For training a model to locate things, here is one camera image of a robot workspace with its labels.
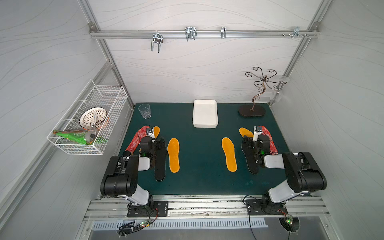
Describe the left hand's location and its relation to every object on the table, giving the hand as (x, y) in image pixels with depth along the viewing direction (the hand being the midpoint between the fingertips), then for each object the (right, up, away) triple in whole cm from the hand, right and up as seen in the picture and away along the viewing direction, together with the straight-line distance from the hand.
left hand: (156, 137), depth 94 cm
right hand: (+63, +1, +1) cm, 63 cm away
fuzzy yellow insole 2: (+47, -8, +2) cm, 48 cm away
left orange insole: (-3, +3, +10) cm, 11 cm away
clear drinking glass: (-13, +18, +17) cm, 28 cm away
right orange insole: (+60, +3, +10) cm, 60 cm away
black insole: (+4, -18, -9) cm, 21 cm away
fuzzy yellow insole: (+11, -8, -1) cm, 14 cm away
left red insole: (-12, +2, +7) cm, 14 cm away
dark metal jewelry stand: (+74, +19, +22) cm, 80 cm away
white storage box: (+33, +15, +19) cm, 41 cm away
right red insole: (+75, -8, 0) cm, 76 cm away
